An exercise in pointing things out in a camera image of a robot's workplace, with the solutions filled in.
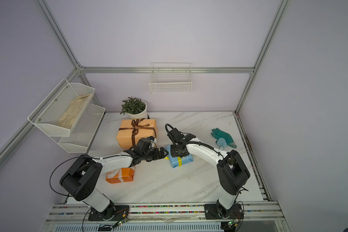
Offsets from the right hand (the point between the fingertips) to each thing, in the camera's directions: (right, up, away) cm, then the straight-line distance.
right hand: (178, 154), depth 88 cm
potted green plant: (-30, +30, +13) cm, 45 cm away
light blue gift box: (-3, -4, -1) cm, 5 cm away
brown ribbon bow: (-28, +18, +6) cm, 34 cm away
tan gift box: (-30, +14, +3) cm, 34 cm away
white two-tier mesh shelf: (-63, +9, +2) cm, 64 cm away
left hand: (-10, -1, +3) cm, 10 cm away
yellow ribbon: (+1, -3, -2) cm, 4 cm away
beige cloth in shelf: (-59, +22, -11) cm, 64 cm away
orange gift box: (-31, -10, -9) cm, 34 cm away
